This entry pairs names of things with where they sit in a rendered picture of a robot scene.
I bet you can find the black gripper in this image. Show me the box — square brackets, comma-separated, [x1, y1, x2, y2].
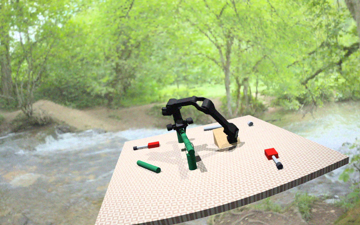
[166, 115, 193, 135]

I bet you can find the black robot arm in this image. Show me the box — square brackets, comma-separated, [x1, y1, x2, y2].
[162, 96, 239, 144]

